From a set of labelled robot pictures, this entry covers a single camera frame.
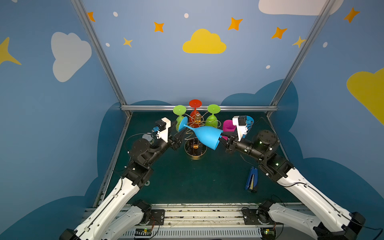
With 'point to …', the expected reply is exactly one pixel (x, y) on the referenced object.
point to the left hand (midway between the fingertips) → (179, 123)
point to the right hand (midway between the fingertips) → (217, 132)
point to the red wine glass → (195, 118)
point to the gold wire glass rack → (194, 147)
